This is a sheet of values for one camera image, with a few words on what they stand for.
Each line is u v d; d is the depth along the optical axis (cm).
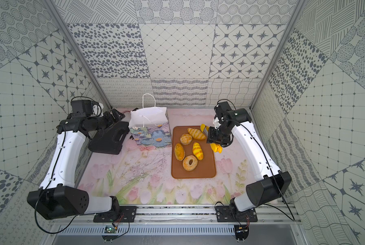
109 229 72
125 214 73
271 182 39
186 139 98
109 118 67
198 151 93
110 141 95
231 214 67
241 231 72
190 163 89
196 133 101
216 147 64
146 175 88
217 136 63
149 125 76
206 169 89
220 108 58
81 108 56
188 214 76
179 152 91
